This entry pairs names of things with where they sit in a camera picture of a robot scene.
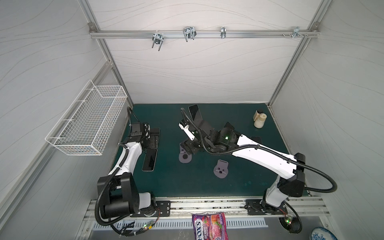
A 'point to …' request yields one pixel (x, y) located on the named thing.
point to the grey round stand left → (184, 157)
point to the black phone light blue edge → (154, 137)
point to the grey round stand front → (221, 170)
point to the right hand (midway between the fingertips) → (189, 135)
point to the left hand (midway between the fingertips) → (152, 139)
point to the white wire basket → (84, 129)
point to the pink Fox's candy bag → (210, 226)
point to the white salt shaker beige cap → (259, 123)
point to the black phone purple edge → (257, 138)
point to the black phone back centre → (195, 112)
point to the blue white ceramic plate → (322, 233)
